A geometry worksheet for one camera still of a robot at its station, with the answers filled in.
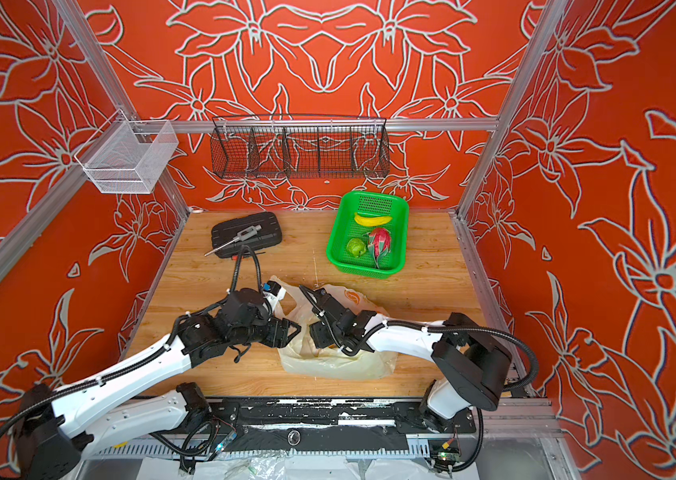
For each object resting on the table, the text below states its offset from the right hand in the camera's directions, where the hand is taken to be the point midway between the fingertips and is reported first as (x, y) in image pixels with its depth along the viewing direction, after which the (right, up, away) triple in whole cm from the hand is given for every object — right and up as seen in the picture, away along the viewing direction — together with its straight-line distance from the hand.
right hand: (313, 329), depth 84 cm
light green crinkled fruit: (+14, +23, +16) cm, 32 cm away
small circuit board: (+32, -24, -16) cm, 43 cm away
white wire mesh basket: (-60, +53, +8) cm, 80 cm away
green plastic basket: (+11, +30, +28) cm, 43 cm away
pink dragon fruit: (+21, +25, +16) cm, 37 cm away
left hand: (-5, +4, -9) cm, 11 cm away
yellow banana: (+19, +33, +29) cm, 48 cm away
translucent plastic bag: (-2, -5, -8) cm, 10 cm away
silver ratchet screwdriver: (-28, +27, +19) cm, 43 cm away
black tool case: (-17, +28, +20) cm, 38 cm away
